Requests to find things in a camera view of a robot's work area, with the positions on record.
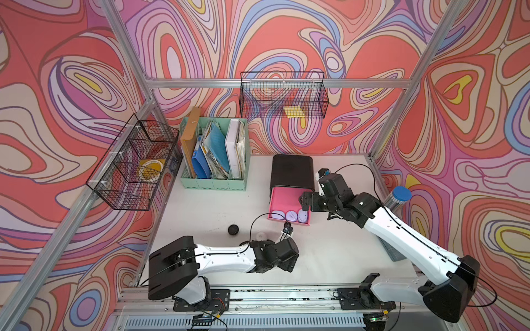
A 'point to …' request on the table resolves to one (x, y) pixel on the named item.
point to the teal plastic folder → (215, 139)
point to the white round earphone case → (261, 236)
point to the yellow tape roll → (150, 169)
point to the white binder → (232, 149)
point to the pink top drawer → (295, 222)
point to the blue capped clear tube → (398, 197)
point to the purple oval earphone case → (277, 216)
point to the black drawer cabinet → (291, 171)
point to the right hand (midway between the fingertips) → (312, 204)
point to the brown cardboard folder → (189, 140)
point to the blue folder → (201, 165)
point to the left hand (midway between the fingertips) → (290, 256)
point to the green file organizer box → (237, 184)
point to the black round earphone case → (233, 229)
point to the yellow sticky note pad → (294, 112)
